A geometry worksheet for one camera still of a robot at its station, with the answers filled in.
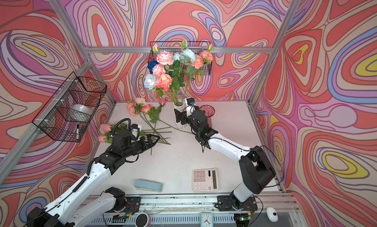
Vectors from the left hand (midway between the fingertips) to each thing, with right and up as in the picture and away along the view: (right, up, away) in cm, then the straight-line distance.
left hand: (157, 139), depth 76 cm
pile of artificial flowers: (-12, +6, +28) cm, 31 cm away
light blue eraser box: (-5, -25, 0) cm, 25 cm away
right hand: (+13, +15, +5) cm, 21 cm away
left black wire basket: (-46, +12, -10) cm, 49 cm away
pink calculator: (+25, -23, +3) cm, 35 cm away
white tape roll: (-37, +14, -6) cm, 40 cm away
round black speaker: (-5, -35, -11) cm, 37 cm away
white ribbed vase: (+12, +18, +10) cm, 24 cm away
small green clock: (+25, -36, -9) cm, 45 cm away
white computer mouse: (+57, -35, -7) cm, 67 cm away
